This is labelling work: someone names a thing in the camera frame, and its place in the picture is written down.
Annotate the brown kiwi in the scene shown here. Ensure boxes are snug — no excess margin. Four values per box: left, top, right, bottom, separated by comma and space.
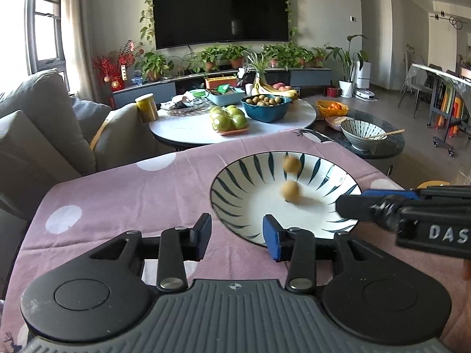
283, 156, 302, 174
281, 181, 301, 203

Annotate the brown kiwi back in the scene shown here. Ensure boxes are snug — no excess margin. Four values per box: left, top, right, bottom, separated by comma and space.
283, 156, 302, 174

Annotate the dark round side table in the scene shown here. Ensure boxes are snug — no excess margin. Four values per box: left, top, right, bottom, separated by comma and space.
312, 109, 406, 177

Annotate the striped white ceramic bowl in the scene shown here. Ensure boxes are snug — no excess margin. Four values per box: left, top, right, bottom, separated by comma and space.
210, 151, 361, 245

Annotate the pink polka dot tablecloth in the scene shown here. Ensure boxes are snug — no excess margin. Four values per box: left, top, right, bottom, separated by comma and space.
1, 130, 470, 352

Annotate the wooden spoon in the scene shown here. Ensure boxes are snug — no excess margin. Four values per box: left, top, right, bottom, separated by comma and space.
365, 129, 406, 140

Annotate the small striped bowl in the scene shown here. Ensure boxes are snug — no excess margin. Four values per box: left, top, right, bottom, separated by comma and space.
340, 119, 387, 152

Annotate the white robot vacuum dock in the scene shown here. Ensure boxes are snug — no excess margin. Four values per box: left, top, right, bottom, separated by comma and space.
354, 61, 376, 101

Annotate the round white coffee table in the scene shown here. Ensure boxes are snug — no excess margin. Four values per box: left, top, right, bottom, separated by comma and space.
149, 100, 317, 151

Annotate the grey dining chair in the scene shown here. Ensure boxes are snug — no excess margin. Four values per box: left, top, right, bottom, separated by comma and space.
398, 51, 433, 119

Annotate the orange bowl of tangerines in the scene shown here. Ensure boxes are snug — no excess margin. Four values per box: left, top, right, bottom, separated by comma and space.
316, 100, 349, 118

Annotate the plate of green apples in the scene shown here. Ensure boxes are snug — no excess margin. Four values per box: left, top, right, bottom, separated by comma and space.
209, 105, 249, 135

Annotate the blue bowl of kiwis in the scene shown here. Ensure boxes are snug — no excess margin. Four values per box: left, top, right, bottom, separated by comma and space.
241, 94, 292, 123

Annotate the glass plate with snacks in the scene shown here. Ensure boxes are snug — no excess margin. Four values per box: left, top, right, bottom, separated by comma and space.
160, 92, 208, 116

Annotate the yellow tin can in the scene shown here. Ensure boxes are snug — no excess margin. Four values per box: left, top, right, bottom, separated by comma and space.
135, 93, 159, 123

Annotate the tall potted plant white pot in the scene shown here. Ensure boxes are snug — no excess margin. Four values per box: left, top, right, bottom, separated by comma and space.
326, 34, 369, 98

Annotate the light blue snack tray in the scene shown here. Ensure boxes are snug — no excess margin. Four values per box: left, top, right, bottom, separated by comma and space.
206, 88, 246, 106

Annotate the grey tv cabinet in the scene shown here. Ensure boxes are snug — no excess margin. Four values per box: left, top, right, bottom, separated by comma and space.
112, 68, 333, 109

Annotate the banana bunch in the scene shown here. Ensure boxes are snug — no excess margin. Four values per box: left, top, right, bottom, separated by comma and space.
251, 73, 299, 100

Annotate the orange box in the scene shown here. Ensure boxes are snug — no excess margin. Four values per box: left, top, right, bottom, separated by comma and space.
204, 76, 237, 90

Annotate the grey sofa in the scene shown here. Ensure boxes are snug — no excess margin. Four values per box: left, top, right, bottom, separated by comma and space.
1, 69, 158, 293

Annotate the potted green plant left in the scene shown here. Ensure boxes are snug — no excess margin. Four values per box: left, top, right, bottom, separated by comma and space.
135, 51, 174, 82

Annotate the red flower decoration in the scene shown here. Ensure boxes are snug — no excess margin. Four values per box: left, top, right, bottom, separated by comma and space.
92, 40, 144, 92

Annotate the spider plant in vase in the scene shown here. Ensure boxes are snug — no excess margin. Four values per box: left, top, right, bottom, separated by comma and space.
244, 50, 274, 83

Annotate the black wall television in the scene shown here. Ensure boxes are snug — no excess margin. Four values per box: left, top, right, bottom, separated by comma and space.
153, 0, 289, 49

